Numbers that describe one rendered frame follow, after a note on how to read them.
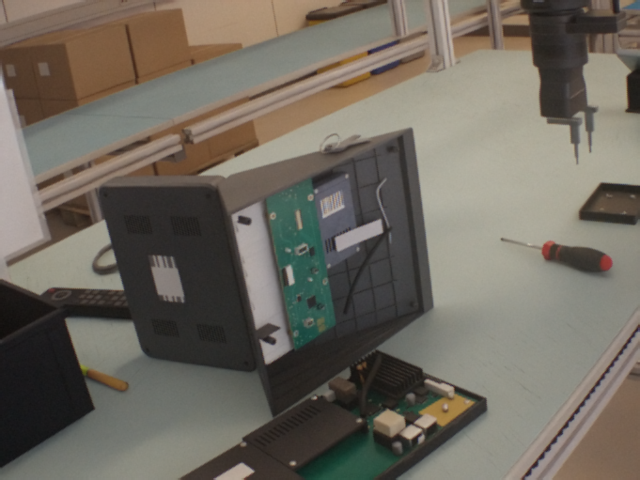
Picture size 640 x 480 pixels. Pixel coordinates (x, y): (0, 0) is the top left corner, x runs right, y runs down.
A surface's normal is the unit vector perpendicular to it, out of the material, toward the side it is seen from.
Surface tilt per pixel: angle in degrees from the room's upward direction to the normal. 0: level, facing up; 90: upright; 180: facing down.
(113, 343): 0
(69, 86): 90
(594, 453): 0
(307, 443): 0
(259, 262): 90
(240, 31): 90
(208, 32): 90
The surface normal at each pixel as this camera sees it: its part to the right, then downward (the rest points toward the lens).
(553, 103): -0.60, 0.39
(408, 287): 0.37, 0.30
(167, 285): -0.40, 0.40
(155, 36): 0.77, 0.13
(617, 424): -0.15, -0.91
